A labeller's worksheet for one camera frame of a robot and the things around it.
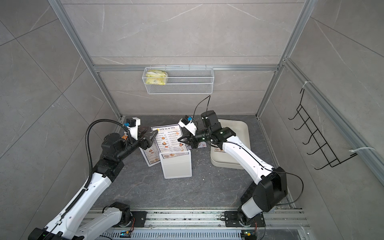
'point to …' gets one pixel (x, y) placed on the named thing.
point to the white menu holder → (176, 164)
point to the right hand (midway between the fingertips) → (181, 139)
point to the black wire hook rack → (316, 138)
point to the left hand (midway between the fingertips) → (152, 127)
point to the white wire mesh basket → (178, 80)
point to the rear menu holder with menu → (151, 154)
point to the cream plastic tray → (219, 157)
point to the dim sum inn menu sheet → (166, 140)
